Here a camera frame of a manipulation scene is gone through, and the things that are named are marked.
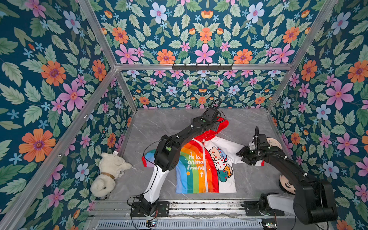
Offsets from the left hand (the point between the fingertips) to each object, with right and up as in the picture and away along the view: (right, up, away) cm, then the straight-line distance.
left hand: (214, 121), depth 95 cm
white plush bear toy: (-61, -26, -14) cm, 68 cm away
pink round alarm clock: (+41, -15, +1) cm, 43 cm away
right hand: (+15, -20, -9) cm, 27 cm away
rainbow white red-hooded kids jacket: (-5, -28, -6) cm, 29 cm away
